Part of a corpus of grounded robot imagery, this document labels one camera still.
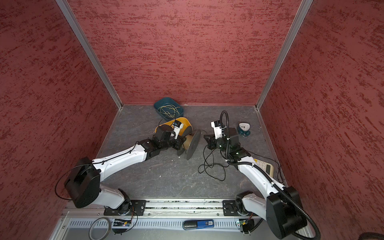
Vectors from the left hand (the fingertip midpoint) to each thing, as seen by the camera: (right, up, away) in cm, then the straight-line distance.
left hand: (184, 140), depth 84 cm
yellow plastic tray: (-10, +8, -20) cm, 24 cm away
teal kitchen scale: (+41, +6, +19) cm, 46 cm away
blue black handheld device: (+8, -35, -18) cm, 40 cm away
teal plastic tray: (-16, +27, +34) cm, 47 cm away
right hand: (+11, +1, -3) cm, 11 cm away
